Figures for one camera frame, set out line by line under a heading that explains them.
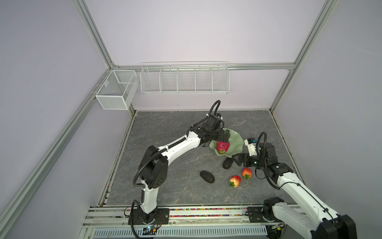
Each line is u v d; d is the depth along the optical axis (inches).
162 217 28.9
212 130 26.0
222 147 36.0
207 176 32.6
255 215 29.1
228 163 34.8
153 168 19.1
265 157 24.6
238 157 29.0
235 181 31.8
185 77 39.0
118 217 29.7
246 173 33.2
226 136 30.2
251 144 29.0
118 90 40.0
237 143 39.0
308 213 17.8
